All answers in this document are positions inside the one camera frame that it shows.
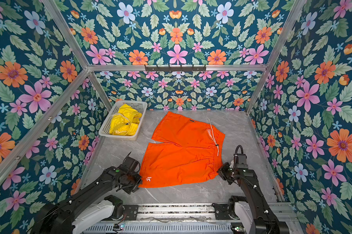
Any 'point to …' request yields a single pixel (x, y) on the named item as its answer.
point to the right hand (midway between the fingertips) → (216, 169)
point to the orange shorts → (187, 150)
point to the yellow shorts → (126, 122)
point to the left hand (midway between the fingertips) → (145, 181)
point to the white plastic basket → (140, 106)
